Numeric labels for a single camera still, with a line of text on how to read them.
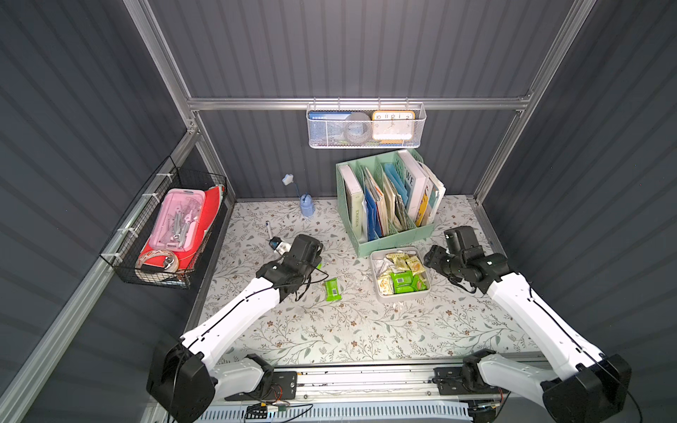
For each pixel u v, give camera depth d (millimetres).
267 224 1112
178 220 722
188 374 383
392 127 891
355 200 868
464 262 578
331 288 919
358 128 904
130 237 630
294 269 598
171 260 677
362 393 733
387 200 919
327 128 910
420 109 889
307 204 1094
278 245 716
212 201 776
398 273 912
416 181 914
